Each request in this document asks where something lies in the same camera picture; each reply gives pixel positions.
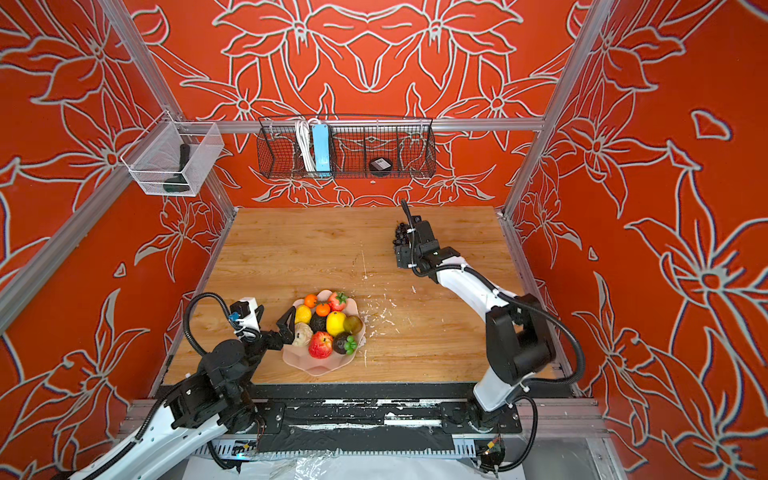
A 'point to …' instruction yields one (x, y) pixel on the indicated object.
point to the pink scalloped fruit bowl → (300, 357)
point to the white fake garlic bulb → (303, 334)
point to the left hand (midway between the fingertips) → (279, 308)
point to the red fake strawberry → (337, 301)
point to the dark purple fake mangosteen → (344, 343)
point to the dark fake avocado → (318, 323)
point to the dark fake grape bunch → (401, 236)
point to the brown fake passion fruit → (353, 324)
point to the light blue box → (322, 151)
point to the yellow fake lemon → (335, 323)
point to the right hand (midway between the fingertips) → (408, 249)
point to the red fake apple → (321, 345)
